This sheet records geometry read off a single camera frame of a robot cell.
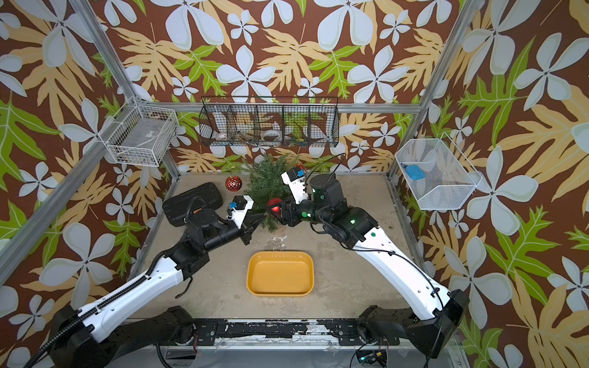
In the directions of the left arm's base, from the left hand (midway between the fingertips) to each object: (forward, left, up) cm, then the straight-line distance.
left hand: (265, 211), depth 70 cm
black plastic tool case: (+17, +43, -24) cm, 52 cm away
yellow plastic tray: (-10, -4, -27) cm, 29 cm away
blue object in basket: (+21, -55, -3) cm, 59 cm away
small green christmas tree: (+9, +1, +4) cm, 10 cm away
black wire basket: (+45, +2, +3) cm, 45 cm away
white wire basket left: (+31, +50, +6) cm, 59 cm away
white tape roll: (+42, +1, -2) cm, 42 cm away
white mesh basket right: (+14, -63, +1) cm, 65 cm away
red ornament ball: (+9, +11, +3) cm, 14 cm away
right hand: (-2, -3, +6) cm, 7 cm away
